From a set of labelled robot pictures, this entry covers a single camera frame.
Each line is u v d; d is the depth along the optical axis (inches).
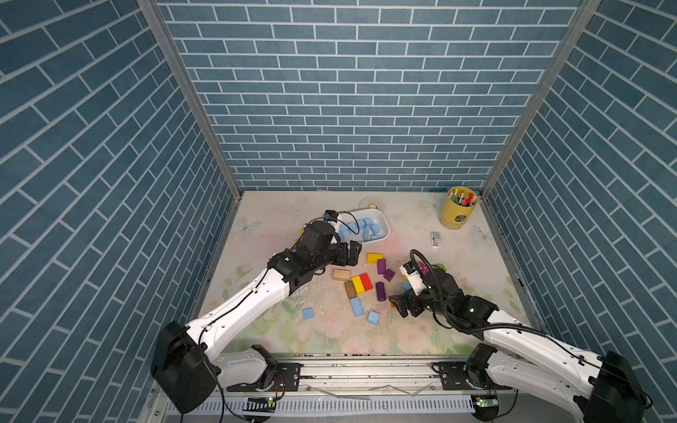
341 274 36.6
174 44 30.4
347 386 29.0
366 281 36.6
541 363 18.8
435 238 40.1
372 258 38.2
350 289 35.6
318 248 23.1
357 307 34.1
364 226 41.5
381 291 35.2
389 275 36.5
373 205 45.6
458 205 39.0
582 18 28.5
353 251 27.3
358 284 36.0
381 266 37.7
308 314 33.9
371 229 42.0
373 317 32.5
